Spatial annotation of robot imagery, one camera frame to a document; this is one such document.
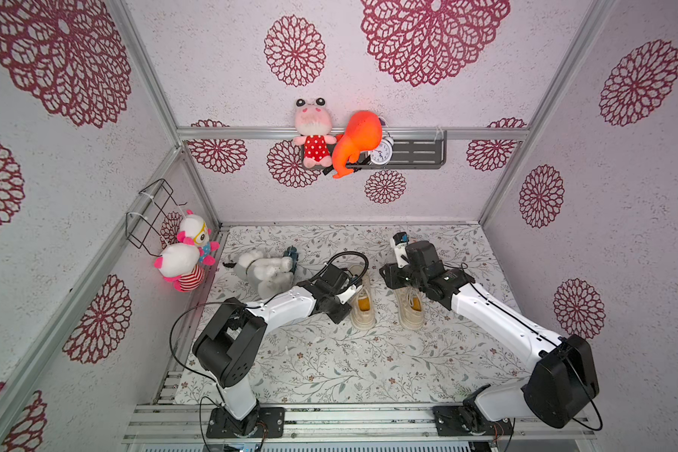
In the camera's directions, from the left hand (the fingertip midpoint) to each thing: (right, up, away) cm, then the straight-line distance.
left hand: (342, 309), depth 91 cm
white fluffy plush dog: (-22, +12, -4) cm, 25 cm away
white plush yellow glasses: (-50, +26, +3) cm, 56 cm away
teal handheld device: (-18, +19, +9) cm, 27 cm away
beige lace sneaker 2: (+22, +2, -2) cm, 22 cm away
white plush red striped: (-50, +15, -6) cm, 53 cm away
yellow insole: (+7, +2, -1) cm, 7 cm away
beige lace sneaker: (+6, -3, -4) cm, 8 cm away
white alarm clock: (+13, +50, -1) cm, 51 cm away
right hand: (+13, +15, -8) cm, 21 cm away
